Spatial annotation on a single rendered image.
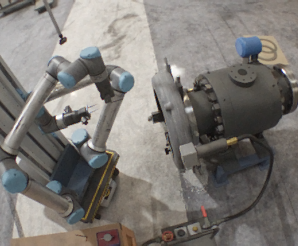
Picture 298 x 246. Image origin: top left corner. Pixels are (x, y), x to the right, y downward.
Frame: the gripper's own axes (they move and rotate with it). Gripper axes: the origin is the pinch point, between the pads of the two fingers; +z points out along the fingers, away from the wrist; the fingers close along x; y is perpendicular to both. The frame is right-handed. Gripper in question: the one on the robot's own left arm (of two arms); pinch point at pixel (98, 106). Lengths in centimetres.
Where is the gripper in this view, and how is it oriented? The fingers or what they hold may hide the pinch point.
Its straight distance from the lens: 126.8
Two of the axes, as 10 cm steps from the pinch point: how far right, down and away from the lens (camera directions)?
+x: -1.5, -5.9, -7.9
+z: 9.6, -2.7, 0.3
